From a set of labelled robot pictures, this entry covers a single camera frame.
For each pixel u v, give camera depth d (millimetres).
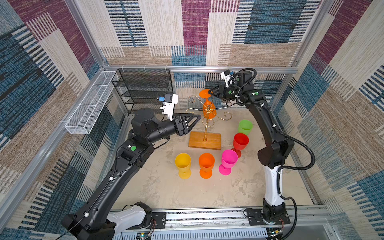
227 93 715
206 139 1003
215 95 752
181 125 495
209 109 777
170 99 502
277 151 540
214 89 770
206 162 808
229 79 739
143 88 1083
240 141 892
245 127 919
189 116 516
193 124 532
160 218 743
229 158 827
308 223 726
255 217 730
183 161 834
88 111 946
